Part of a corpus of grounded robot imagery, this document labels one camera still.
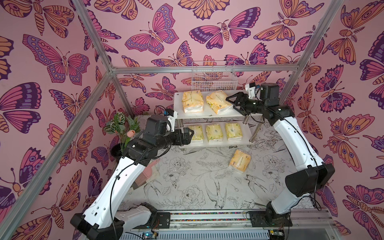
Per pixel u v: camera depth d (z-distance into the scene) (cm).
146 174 88
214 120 117
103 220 36
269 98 56
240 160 92
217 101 73
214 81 105
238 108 68
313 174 42
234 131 97
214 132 97
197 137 93
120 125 75
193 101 73
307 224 73
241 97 65
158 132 48
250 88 69
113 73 94
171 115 58
